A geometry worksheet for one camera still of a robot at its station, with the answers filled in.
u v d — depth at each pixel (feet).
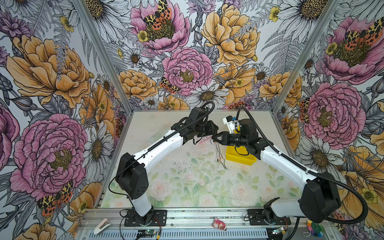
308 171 1.47
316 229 2.31
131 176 1.43
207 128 2.34
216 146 3.27
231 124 2.44
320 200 1.36
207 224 2.40
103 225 2.30
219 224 2.30
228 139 2.31
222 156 3.17
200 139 2.34
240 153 2.26
